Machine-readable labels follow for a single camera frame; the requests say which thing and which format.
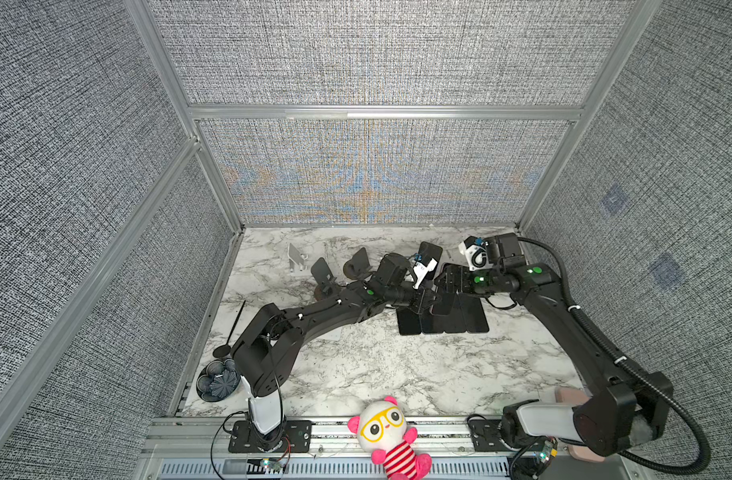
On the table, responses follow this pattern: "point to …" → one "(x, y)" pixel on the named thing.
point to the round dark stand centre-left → (358, 267)
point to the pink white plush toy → (381, 428)
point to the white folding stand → (296, 256)
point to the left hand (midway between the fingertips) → (440, 299)
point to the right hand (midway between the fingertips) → (448, 280)
